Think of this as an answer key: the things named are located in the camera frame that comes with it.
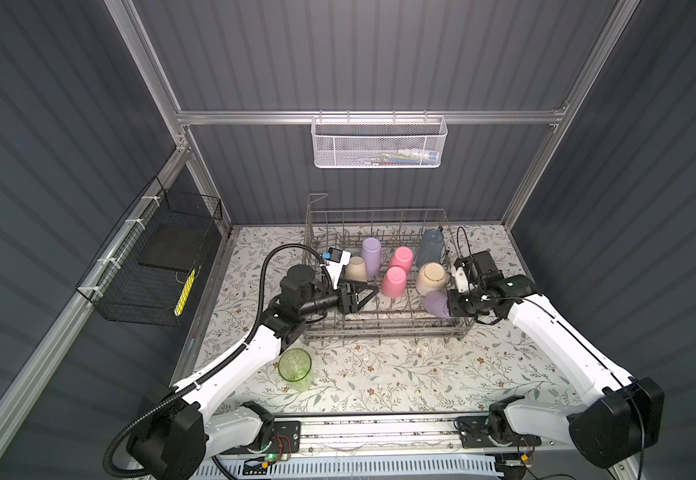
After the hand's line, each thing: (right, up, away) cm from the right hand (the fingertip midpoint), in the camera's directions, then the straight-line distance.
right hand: (454, 306), depth 81 cm
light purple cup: (-22, +15, +11) cm, 29 cm away
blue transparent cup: (-2, +16, +14) cm, 22 cm away
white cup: (-4, +8, +9) cm, 12 cm away
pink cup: (-12, +13, +13) cm, 22 cm away
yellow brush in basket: (-67, +2, -15) cm, 68 cm away
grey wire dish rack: (-18, -6, +13) cm, 23 cm away
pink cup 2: (-15, +6, +8) cm, 18 cm away
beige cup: (-27, +10, +10) cm, 30 cm away
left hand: (-23, +6, -10) cm, 25 cm away
